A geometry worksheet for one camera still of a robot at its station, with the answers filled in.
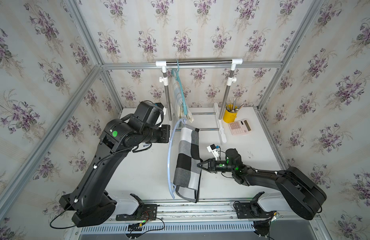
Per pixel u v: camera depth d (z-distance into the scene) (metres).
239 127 1.06
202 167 0.76
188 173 0.69
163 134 0.51
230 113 1.04
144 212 0.72
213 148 0.77
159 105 0.53
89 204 0.35
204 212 0.74
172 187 0.60
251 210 0.66
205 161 0.77
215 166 0.71
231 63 0.73
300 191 0.43
